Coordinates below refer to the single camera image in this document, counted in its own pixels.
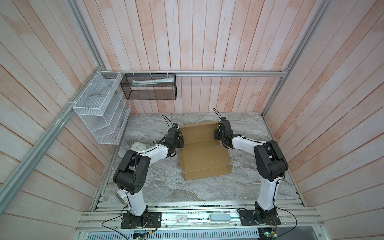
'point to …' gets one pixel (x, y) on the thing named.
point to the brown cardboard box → (202, 156)
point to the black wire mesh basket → (149, 86)
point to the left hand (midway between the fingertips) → (180, 141)
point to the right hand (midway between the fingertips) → (217, 130)
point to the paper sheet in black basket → (136, 82)
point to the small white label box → (181, 218)
